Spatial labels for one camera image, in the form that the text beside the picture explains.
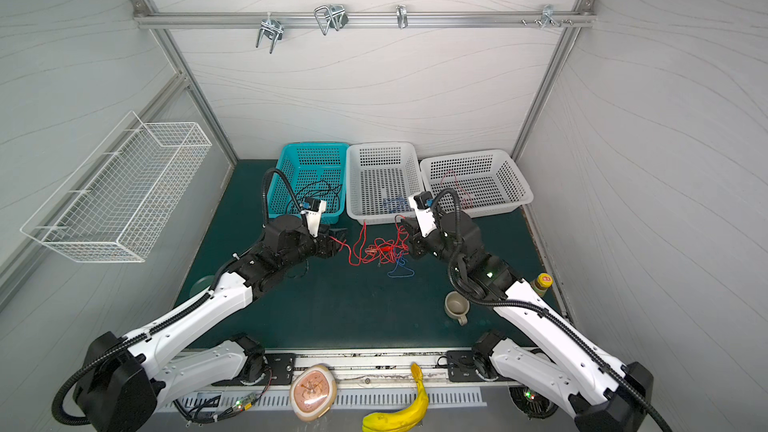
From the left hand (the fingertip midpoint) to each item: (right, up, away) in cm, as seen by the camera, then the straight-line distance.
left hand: (343, 224), depth 79 cm
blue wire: (+16, -16, +7) cm, 24 cm away
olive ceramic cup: (+32, -24, +4) cm, 40 cm away
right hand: (+18, +4, -9) cm, 20 cm away
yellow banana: (+15, -39, -17) cm, 46 cm away
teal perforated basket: (-19, +17, +39) cm, 47 cm away
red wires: (+10, -8, +5) cm, 14 cm away
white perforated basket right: (+51, +12, +35) cm, 63 cm away
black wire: (-8, +11, +32) cm, 34 cm away
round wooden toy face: (-5, -37, -11) cm, 39 cm away
